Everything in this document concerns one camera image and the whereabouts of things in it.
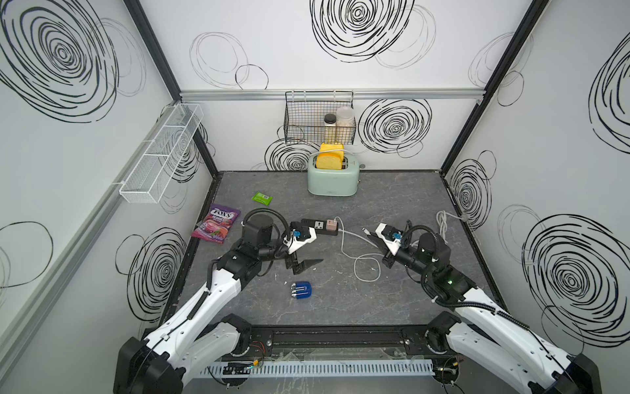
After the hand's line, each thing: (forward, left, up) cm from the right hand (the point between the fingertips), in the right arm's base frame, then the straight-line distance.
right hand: (372, 235), depth 73 cm
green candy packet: (+30, +43, -20) cm, 56 cm away
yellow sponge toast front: (+34, +13, -2) cm, 37 cm away
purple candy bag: (+14, +58, -18) cm, 63 cm away
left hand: (-3, +17, -1) cm, 18 cm away
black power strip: (+14, +16, -19) cm, 29 cm away
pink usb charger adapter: (+13, +12, -16) cm, 24 cm away
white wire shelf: (+9, +67, +12) cm, 69 cm away
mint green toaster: (+32, +11, -12) cm, 36 cm away
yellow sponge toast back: (+43, +14, -2) cm, 45 cm away
